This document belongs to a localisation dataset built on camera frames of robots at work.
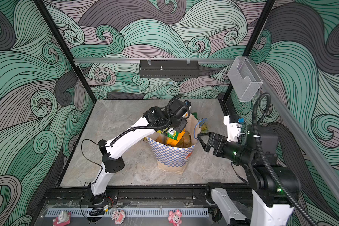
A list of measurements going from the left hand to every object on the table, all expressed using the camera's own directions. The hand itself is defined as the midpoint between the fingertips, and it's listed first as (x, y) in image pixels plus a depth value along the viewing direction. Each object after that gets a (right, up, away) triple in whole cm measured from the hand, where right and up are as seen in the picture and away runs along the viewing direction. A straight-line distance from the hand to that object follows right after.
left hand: (183, 121), depth 72 cm
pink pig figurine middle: (-32, -45, -7) cm, 56 cm away
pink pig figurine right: (-5, -45, -7) cm, 46 cm away
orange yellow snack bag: (-6, -11, 0) cm, 13 cm away
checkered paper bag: (-4, -19, -3) cm, 19 cm away
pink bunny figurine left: (-55, -42, -12) cm, 70 cm away
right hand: (+6, -5, -20) cm, 22 cm away
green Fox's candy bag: (-6, -6, -7) cm, 11 cm away
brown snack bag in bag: (+3, -14, +16) cm, 21 cm away
